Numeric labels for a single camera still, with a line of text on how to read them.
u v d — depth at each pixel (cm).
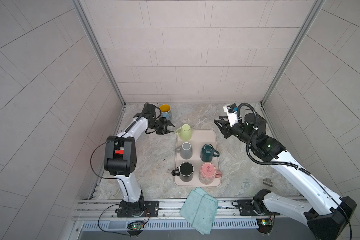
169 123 82
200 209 70
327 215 37
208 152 80
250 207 71
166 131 81
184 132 91
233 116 57
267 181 78
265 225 68
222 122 61
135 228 64
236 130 60
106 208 71
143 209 69
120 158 48
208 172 72
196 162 88
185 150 82
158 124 77
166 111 98
